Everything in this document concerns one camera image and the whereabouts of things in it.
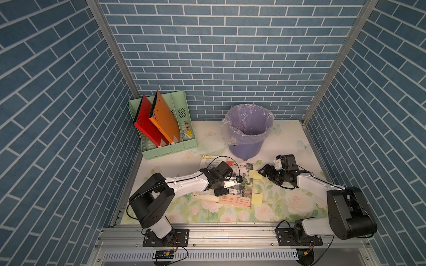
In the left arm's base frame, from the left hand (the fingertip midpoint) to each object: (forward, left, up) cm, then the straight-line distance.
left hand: (229, 186), depth 87 cm
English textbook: (-3, -6, -2) cm, 7 cm away
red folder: (+24, +44, +25) cm, 56 cm away
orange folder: (+41, +41, +12) cm, 59 cm away
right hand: (+7, -20, +1) cm, 21 cm away
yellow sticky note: (-6, -14, -1) cm, 16 cm away
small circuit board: (-29, +29, -5) cm, 42 cm away
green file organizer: (+48, +32, +16) cm, 60 cm away
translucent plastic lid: (+29, +11, -2) cm, 31 cm away
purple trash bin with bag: (+33, -11, +11) cm, 36 cm away
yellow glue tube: (+43, +28, -1) cm, 51 cm away
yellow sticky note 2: (+8, -15, -2) cm, 17 cm away
